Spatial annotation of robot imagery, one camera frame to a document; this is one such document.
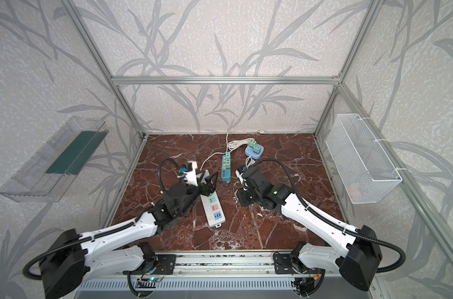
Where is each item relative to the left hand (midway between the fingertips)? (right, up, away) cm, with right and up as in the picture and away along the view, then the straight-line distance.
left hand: (215, 168), depth 75 cm
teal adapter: (+4, +4, +27) cm, 27 cm away
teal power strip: (+3, -5, +23) cm, 23 cm away
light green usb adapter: (+18, +11, +33) cm, 39 cm away
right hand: (+10, -9, +3) cm, 13 cm away
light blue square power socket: (+16, +6, +34) cm, 38 cm away
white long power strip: (-4, -18, +14) cm, 23 cm away
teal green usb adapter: (+20, +8, +30) cm, 37 cm away
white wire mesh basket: (+51, +1, -14) cm, 53 cm away
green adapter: (+4, 0, +24) cm, 24 cm away
